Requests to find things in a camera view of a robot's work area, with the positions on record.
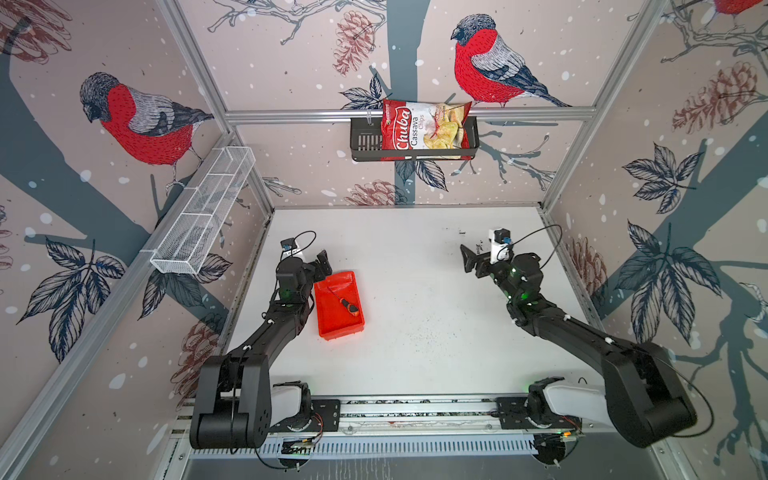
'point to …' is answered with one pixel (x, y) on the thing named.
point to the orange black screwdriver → (352, 308)
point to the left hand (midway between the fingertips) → (312, 254)
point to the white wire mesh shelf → (184, 246)
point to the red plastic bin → (334, 320)
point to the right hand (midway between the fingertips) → (475, 246)
